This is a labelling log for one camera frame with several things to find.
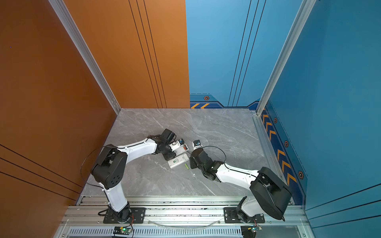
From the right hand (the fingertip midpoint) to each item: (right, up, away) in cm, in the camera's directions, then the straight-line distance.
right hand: (190, 156), depth 86 cm
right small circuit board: (+32, -30, -17) cm, 47 cm away
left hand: (-13, +2, +9) cm, 16 cm away
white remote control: (-8, -3, +5) cm, 10 cm away
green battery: (-3, -7, +3) cm, 8 cm away
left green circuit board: (-32, -32, -15) cm, 48 cm away
